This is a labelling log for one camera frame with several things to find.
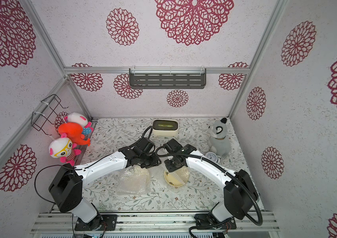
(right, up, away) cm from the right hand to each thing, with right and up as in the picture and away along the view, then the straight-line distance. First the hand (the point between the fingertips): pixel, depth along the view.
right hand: (169, 164), depth 83 cm
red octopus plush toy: (-59, +19, +9) cm, 63 cm away
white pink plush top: (-57, +27, +12) cm, 64 cm away
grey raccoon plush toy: (+31, +12, +9) cm, 35 cm away
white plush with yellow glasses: (-58, +9, -3) cm, 58 cm away
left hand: (-5, 0, +1) cm, 5 cm away
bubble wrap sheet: (-7, -11, +4) cm, 14 cm away
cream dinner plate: (+5, -7, -1) cm, 8 cm away
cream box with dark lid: (-3, +22, +27) cm, 35 cm away
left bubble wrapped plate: (-21, -10, +2) cm, 23 cm away
